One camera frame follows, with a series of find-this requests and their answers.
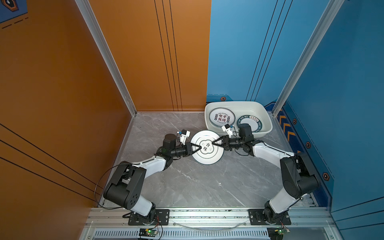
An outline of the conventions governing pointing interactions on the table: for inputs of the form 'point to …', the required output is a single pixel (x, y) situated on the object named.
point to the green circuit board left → (148, 232)
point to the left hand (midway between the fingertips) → (201, 147)
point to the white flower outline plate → (209, 153)
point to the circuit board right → (277, 233)
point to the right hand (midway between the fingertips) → (213, 144)
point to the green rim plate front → (255, 123)
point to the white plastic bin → (261, 109)
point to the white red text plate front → (220, 116)
